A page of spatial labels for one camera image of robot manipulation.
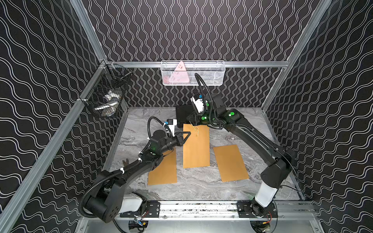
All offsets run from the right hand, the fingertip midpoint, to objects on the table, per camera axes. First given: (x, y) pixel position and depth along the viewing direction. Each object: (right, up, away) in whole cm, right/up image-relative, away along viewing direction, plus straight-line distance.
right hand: (187, 116), depth 75 cm
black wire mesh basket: (-51, +28, +22) cm, 62 cm away
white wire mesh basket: (+19, +34, +28) cm, 48 cm away
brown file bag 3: (+28, -30, +15) cm, 44 cm away
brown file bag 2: (-13, -32, +10) cm, 36 cm away
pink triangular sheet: (-5, +27, +15) cm, 31 cm away
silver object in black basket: (-39, +5, -2) cm, 40 cm away
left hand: (+2, -8, +1) cm, 8 cm away
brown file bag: (+5, -17, +4) cm, 18 cm away
